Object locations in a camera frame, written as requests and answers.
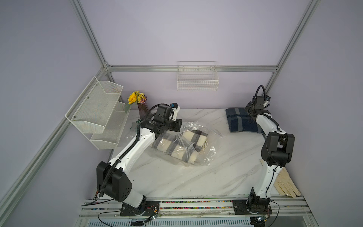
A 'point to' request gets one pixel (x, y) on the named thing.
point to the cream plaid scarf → (185, 146)
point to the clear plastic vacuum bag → (204, 158)
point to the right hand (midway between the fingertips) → (256, 110)
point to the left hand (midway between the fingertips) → (180, 125)
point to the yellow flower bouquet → (136, 97)
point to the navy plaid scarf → (239, 119)
